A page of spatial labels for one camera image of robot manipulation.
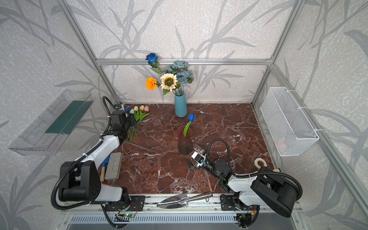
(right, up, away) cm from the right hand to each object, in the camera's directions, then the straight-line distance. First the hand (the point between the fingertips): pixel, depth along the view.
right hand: (191, 144), depth 76 cm
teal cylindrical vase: (-8, +22, +26) cm, 35 cm away
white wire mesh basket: (+43, +8, -16) cm, 46 cm away
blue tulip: (0, +15, 0) cm, 15 cm away
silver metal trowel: (-5, -30, 0) cm, 30 cm away
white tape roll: (+40, -13, +12) cm, 43 cm away
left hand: (-38, +18, +12) cm, 44 cm away
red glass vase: (-4, -2, +13) cm, 14 cm away
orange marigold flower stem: (-23, +34, +5) cm, 42 cm away
